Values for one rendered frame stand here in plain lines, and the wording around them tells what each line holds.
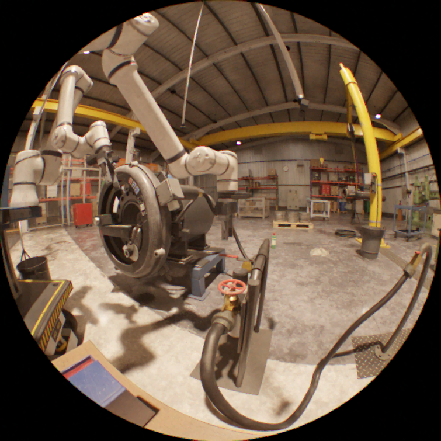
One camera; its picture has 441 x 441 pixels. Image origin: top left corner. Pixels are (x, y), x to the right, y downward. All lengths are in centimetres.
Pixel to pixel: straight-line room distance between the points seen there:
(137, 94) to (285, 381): 122
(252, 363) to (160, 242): 75
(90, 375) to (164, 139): 60
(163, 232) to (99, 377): 71
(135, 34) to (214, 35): 804
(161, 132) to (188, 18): 771
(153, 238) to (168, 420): 72
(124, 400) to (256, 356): 74
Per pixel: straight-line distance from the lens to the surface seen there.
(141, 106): 60
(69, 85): 104
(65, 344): 91
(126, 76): 64
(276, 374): 81
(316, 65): 1053
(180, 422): 25
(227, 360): 82
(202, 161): 50
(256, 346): 88
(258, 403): 75
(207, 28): 840
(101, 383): 15
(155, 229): 77
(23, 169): 96
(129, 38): 59
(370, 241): 248
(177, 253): 128
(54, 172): 105
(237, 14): 824
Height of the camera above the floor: 71
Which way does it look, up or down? 7 degrees down
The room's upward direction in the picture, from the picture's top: straight up
